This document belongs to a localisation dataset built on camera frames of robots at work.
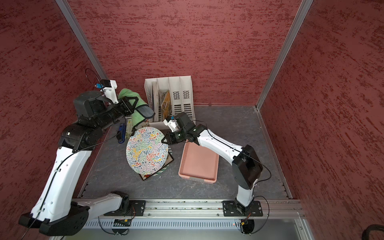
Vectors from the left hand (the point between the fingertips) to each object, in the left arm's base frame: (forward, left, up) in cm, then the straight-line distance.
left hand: (137, 102), depth 61 cm
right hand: (-6, -8, -25) cm, 27 cm away
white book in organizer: (+25, +2, -21) cm, 32 cm away
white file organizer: (+44, -13, -27) cm, 53 cm away
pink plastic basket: (-8, -27, -45) cm, 53 cm away
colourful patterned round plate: (-9, +2, -28) cm, 30 cm away
